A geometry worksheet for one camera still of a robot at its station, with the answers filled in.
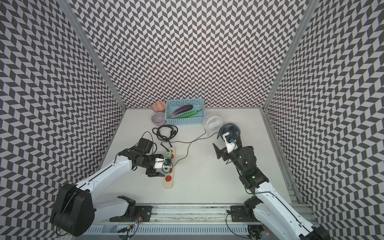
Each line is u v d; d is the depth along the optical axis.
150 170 0.73
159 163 0.70
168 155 0.87
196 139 0.99
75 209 0.39
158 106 1.19
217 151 0.68
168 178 0.82
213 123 0.96
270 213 0.57
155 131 1.03
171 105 1.20
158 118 1.08
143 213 0.72
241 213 0.73
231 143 0.62
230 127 0.91
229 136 0.62
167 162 0.70
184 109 1.12
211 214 0.74
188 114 1.09
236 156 0.67
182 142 1.03
